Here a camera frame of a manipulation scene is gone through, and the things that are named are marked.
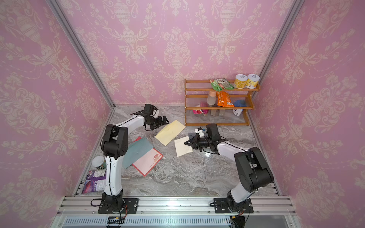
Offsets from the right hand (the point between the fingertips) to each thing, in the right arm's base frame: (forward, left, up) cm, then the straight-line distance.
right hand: (185, 143), depth 84 cm
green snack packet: (+29, -23, +20) cm, 42 cm away
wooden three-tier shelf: (+31, -18, +1) cm, 36 cm away
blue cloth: (+34, -44, -3) cm, 56 cm away
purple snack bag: (-16, +51, -9) cm, 55 cm away
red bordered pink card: (-5, +25, -13) cm, 29 cm away
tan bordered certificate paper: (-3, +2, -2) cm, 4 cm away
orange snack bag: (+30, -29, +5) cm, 42 cm away
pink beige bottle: (+29, -20, +8) cm, 36 cm away
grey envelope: (+14, -5, -13) cm, 20 cm away
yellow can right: (+29, -43, +21) cm, 56 cm away
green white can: (-6, +51, -6) cm, 52 cm away
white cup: (+29, -41, -8) cm, 51 cm away
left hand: (+22, +15, -9) cm, 28 cm away
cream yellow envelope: (+15, +15, -13) cm, 25 cm away
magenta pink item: (+29, -13, -4) cm, 32 cm away
